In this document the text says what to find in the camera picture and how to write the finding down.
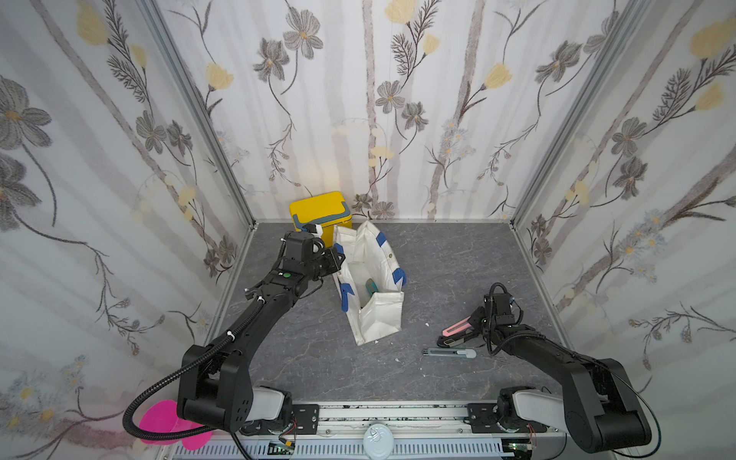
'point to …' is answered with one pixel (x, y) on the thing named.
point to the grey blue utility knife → (450, 352)
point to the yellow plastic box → (327, 210)
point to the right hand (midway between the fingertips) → (476, 313)
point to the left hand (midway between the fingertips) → (349, 253)
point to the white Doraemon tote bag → (369, 255)
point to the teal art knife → (371, 287)
